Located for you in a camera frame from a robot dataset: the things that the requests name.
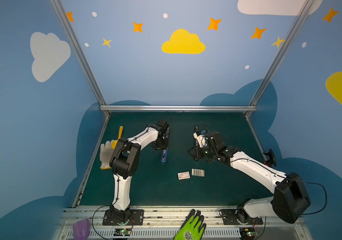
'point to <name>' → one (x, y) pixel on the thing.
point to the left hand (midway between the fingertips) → (165, 148)
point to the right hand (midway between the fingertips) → (191, 149)
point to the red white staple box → (183, 175)
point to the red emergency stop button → (267, 165)
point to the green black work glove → (192, 227)
